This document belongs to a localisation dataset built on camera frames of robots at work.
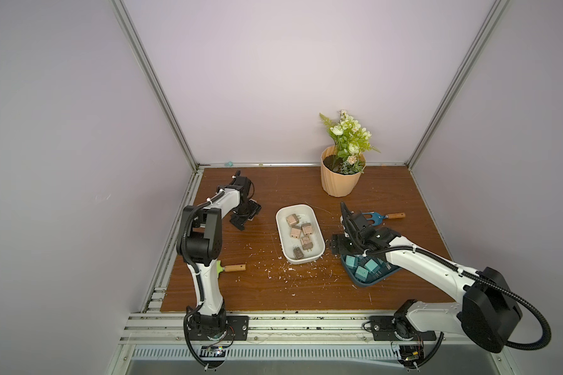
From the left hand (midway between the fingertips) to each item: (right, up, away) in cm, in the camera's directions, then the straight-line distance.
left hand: (256, 214), depth 100 cm
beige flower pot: (+34, +14, -1) cm, 37 cm away
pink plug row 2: (+22, -5, -6) cm, 23 cm away
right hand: (+32, -8, -16) cm, 37 cm away
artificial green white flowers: (+39, +30, -11) cm, 50 cm away
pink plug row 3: (+18, -12, -15) cm, 26 cm away
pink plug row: (+17, -7, -6) cm, 19 cm away
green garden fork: (-6, -18, -14) cm, 24 cm away
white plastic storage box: (+23, 0, -2) cm, 23 cm away
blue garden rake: (+54, -2, 0) cm, 54 cm away
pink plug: (+16, -2, -2) cm, 16 cm away
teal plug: (+38, -16, -15) cm, 43 cm away
